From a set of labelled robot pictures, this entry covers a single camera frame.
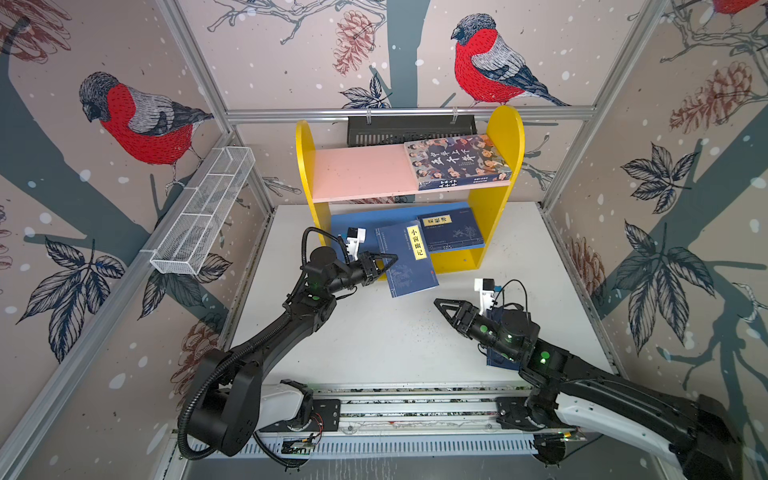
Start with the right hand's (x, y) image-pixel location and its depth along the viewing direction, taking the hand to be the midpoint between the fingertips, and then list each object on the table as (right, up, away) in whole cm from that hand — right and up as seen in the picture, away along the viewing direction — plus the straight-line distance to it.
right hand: (433, 310), depth 70 cm
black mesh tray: (-8, +53, +27) cm, 60 cm away
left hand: (-9, +12, +1) cm, 15 cm away
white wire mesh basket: (-60, +17, +1) cm, 62 cm away
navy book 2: (-5, +9, +4) cm, 11 cm away
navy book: (+9, +19, +22) cm, 30 cm away
